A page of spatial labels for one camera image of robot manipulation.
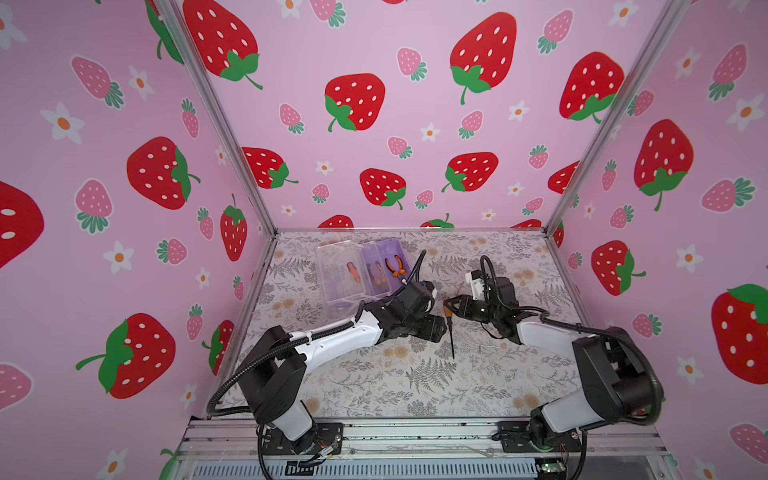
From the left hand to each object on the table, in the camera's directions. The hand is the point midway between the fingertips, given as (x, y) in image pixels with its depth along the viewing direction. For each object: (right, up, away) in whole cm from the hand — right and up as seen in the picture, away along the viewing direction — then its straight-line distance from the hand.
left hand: (439, 326), depth 81 cm
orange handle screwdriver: (+4, +3, +7) cm, 8 cm away
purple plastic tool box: (-31, +6, +23) cm, 39 cm away
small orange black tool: (-26, +15, +16) cm, 34 cm away
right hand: (+3, +5, +8) cm, 10 cm away
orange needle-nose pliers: (-18, +10, +22) cm, 30 cm away
